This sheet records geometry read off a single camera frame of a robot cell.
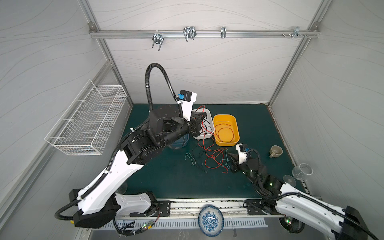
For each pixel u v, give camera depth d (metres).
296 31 0.77
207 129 1.04
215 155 0.91
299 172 0.70
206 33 0.79
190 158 0.90
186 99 0.43
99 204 0.37
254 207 0.70
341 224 0.43
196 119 0.45
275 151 0.93
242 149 0.66
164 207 0.74
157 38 0.79
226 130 1.05
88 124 0.69
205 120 1.10
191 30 0.76
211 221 0.70
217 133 1.04
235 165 0.69
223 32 0.78
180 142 0.96
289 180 0.82
